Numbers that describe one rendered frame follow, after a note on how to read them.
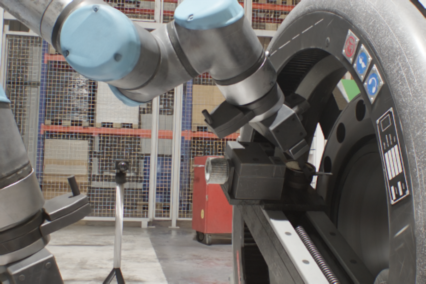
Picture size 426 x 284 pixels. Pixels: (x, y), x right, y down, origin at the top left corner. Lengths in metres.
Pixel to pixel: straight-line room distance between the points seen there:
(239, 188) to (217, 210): 5.23
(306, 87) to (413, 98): 0.42
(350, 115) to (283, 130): 0.16
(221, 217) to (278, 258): 5.29
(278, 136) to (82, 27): 0.35
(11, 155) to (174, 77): 0.30
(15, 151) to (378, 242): 0.67
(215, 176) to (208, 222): 5.20
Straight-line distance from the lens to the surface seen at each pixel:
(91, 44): 0.79
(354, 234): 1.12
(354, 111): 1.06
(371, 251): 1.13
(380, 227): 1.15
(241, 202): 1.01
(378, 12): 0.77
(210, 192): 6.20
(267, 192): 1.02
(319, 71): 1.03
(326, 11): 0.89
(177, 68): 0.91
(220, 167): 1.01
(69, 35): 0.80
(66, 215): 0.75
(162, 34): 0.92
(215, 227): 6.23
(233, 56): 0.91
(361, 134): 1.03
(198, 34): 0.89
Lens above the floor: 0.68
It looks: 4 degrees up
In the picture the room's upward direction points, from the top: 2 degrees clockwise
